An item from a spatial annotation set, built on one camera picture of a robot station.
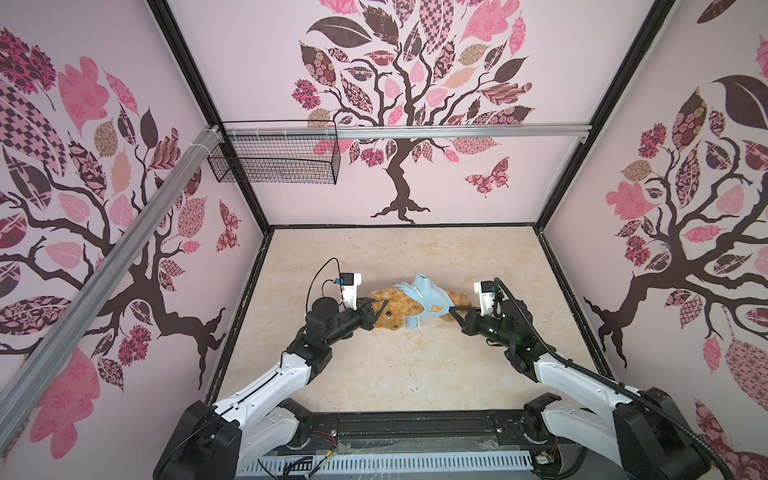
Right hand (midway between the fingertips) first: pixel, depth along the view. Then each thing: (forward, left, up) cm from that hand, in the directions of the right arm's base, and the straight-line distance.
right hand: (452, 306), depth 82 cm
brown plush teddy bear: (-3, +15, +6) cm, 16 cm away
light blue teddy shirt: (-1, +5, +4) cm, 7 cm away
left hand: (-2, +18, +5) cm, 19 cm away
